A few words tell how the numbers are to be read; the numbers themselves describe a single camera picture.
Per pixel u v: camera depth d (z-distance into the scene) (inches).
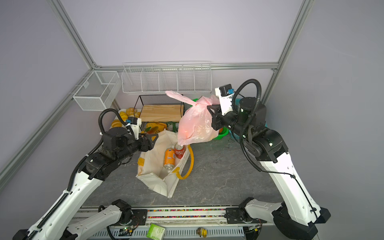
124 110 47.1
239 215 25.8
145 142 23.3
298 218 14.0
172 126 41.4
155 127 39.8
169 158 34.9
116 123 43.4
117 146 19.5
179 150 34.2
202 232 26.8
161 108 40.3
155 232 26.9
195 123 22.6
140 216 29.1
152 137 25.8
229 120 18.8
